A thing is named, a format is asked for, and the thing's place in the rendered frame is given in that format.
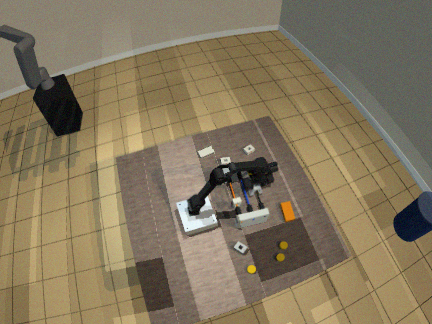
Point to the orange rectangular block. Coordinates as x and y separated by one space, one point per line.
287 211

